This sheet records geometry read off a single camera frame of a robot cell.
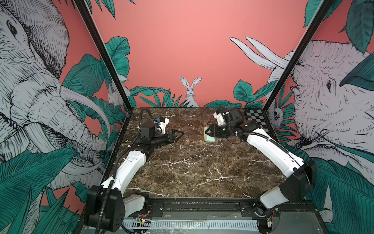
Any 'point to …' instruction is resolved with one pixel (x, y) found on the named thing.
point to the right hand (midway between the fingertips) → (206, 130)
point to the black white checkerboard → (258, 116)
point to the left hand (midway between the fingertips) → (181, 133)
